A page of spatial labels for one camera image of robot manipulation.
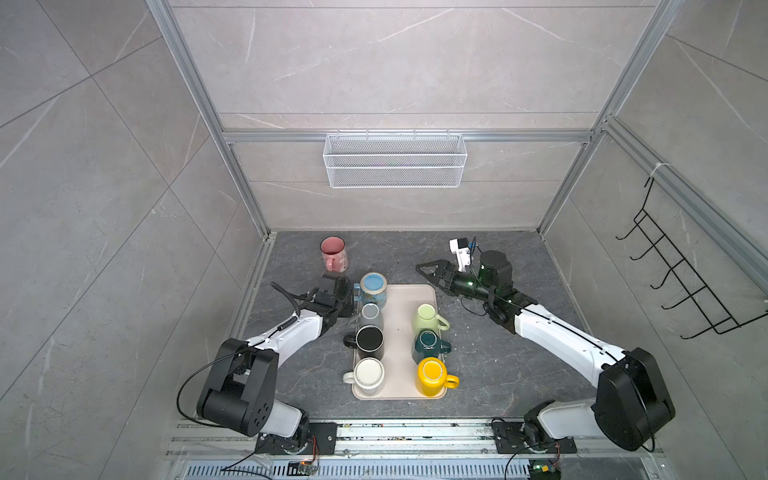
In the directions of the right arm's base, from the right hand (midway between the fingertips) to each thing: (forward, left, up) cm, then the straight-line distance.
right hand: (421, 271), depth 77 cm
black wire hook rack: (-19, -58, +7) cm, 62 cm away
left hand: (+7, +19, -12) cm, 24 cm away
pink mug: (+20, +28, -15) cm, 38 cm away
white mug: (-21, +15, -17) cm, 31 cm away
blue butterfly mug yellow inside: (+4, +14, -13) cm, 20 cm away
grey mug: (-4, +14, -15) cm, 21 cm away
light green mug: (-6, -2, -15) cm, 16 cm away
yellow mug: (-22, -2, -16) cm, 27 cm away
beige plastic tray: (-17, +6, -25) cm, 31 cm away
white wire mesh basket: (+44, +6, +5) cm, 44 cm away
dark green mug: (-14, -2, -13) cm, 20 cm away
